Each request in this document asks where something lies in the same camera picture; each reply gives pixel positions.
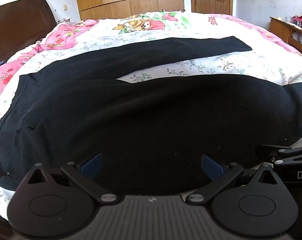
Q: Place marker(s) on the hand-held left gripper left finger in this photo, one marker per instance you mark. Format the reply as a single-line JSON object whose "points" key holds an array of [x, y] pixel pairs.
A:
{"points": [[92, 165]]}

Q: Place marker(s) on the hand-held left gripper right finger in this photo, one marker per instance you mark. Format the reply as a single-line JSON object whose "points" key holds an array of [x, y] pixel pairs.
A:
{"points": [[212, 167]]}

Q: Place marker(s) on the black pants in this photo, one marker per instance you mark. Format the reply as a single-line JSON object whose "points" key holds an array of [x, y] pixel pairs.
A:
{"points": [[141, 117]]}

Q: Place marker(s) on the wooden sideboard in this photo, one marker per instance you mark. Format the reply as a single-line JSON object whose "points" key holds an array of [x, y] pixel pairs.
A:
{"points": [[282, 31]]}

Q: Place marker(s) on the floral printed blanket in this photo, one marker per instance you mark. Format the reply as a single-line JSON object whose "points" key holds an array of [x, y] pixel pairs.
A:
{"points": [[216, 30]]}

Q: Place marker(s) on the clear plastic clutter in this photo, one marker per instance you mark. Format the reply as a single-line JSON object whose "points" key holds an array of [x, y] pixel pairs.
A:
{"points": [[68, 20]]}

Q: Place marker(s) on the dark wooden headboard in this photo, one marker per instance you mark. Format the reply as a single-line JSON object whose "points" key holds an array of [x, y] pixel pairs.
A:
{"points": [[18, 27]]}

